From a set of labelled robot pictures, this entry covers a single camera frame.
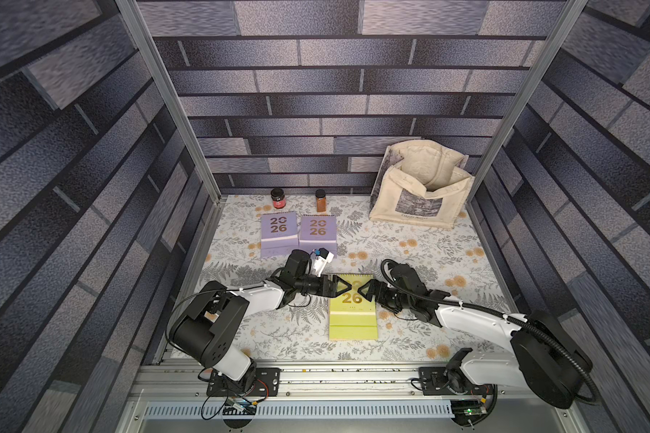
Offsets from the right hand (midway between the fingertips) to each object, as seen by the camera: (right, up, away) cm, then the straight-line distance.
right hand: (364, 293), depth 86 cm
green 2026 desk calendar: (-4, -7, -1) cm, 8 cm away
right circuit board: (+25, -27, -16) cm, 40 cm away
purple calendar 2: (-16, +19, +20) cm, 32 cm away
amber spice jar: (-15, +32, +24) cm, 43 cm away
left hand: (-7, +3, -3) cm, 8 cm away
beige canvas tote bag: (+21, +37, +7) cm, 43 cm away
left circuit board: (-36, -27, -15) cm, 47 cm away
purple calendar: (-32, +18, +21) cm, 42 cm away
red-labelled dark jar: (-33, +33, +26) cm, 54 cm away
